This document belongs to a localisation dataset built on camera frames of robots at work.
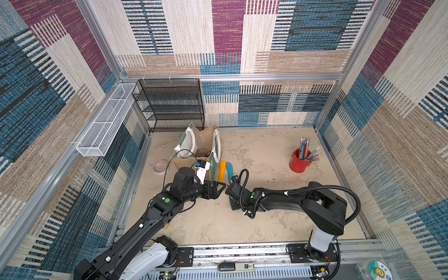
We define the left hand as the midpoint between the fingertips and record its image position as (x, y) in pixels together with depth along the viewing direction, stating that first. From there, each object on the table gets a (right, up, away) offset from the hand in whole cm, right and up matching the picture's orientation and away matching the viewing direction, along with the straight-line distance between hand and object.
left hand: (219, 184), depth 74 cm
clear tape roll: (-35, +4, +28) cm, 46 cm away
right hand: (+9, -12, +16) cm, 22 cm away
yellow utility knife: (+1, +4, +27) cm, 28 cm away
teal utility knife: (+5, +3, +25) cm, 26 cm away
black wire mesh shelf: (-31, +42, +34) cm, 62 cm away
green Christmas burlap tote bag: (-14, +17, +20) cm, 29 cm away
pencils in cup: (+44, +18, +19) cm, 51 cm away
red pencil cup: (+42, +5, +22) cm, 47 cm away
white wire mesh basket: (-49, +19, -3) cm, 52 cm away
